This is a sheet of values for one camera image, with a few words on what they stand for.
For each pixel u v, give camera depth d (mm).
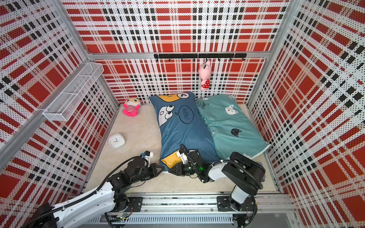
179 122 912
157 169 726
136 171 619
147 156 760
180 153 795
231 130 932
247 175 422
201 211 734
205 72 907
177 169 744
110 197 558
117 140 934
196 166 663
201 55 887
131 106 1135
